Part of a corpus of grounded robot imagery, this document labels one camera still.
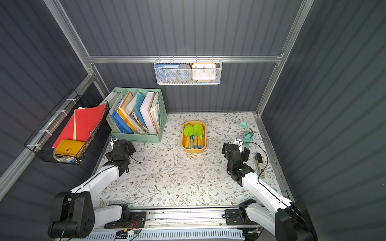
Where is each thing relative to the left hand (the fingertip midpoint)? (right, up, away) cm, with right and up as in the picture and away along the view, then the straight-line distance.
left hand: (119, 147), depth 86 cm
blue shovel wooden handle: (+42, +2, +12) cm, 44 cm away
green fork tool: (+39, +9, +18) cm, 44 cm away
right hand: (+70, +2, -3) cm, 70 cm away
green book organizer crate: (+10, +5, +14) cm, 17 cm away
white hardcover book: (+15, +20, +2) cm, 25 cm away
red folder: (-13, +14, -12) cm, 22 cm away
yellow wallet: (-10, +3, -22) cm, 25 cm away
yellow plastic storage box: (+37, +5, +13) cm, 39 cm away
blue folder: (-2, +14, +8) cm, 16 cm away
